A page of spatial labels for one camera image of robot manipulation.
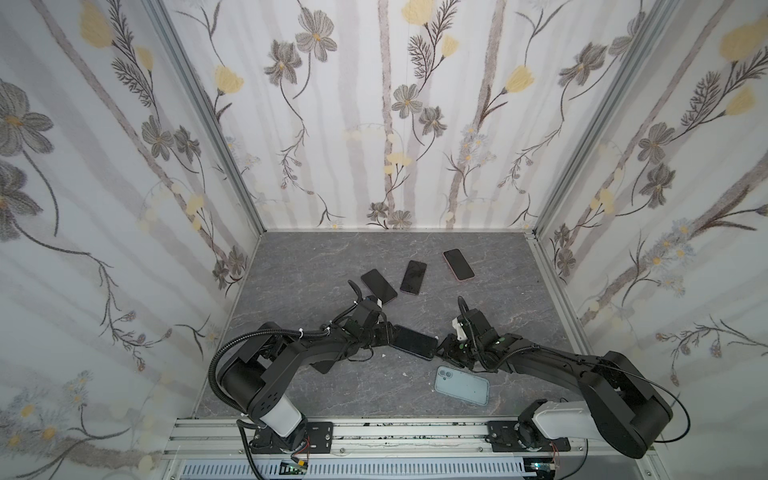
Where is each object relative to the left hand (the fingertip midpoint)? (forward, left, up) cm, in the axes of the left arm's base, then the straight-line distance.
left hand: (389, 326), depth 91 cm
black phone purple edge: (+16, +3, -2) cm, 16 cm away
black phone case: (-5, -8, -1) cm, 10 cm away
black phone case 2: (-11, +20, -3) cm, 23 cm away
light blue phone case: (-17, -20, -3) cm, 27 cm away
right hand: (-8, -11, +2) cm, 13 cm away
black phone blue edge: (+27, -27, -3) cm, 38 cm away
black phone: (-5, -7, -1) cm, 9 cm away
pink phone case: (+22, -24, -2) cm, 33 cm away
